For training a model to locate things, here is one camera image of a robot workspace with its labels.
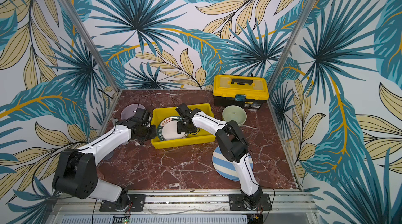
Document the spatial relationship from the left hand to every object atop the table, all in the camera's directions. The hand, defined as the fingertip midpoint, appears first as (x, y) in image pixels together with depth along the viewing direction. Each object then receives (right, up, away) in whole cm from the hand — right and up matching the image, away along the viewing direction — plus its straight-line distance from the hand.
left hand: (155, 134), depth 88 cm
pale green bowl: (+48, +12, +14) cm, 51 cm away
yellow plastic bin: (+26, 0, -3) cm, 27 cm away
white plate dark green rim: (+4, +1, +11) cm, 12 cm away
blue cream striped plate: (+39, -17, -4) cm, 43 cm away
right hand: (+14, +1, +9) cm, 17 cm away
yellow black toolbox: (+56, +25, +9) cm, 62 cm away
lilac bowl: (-21, +13, +13) cm, 28 cm away
